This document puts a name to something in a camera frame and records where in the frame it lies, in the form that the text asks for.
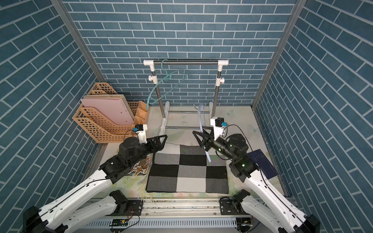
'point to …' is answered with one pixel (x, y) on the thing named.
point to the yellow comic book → (142, 167)
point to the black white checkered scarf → (183, 168)
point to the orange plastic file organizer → (104, 129)
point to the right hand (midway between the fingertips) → (199, 129)
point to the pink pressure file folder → (113, 109)
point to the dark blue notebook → (258, 156)
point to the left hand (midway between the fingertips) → (166, 138)
